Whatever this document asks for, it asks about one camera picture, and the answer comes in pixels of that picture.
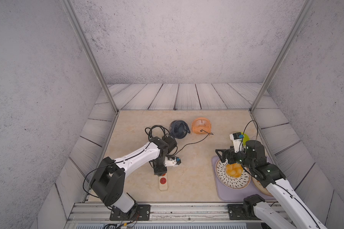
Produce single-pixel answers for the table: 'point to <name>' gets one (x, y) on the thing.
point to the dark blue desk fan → (179, 129)
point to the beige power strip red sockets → (163, 180)
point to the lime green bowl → (245, 139)
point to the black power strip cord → (148, 130)
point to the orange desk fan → (201, 126)
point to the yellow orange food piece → (234, 170)
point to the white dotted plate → (229, 182)
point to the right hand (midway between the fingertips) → (224, 149)
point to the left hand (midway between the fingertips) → (161, 169)
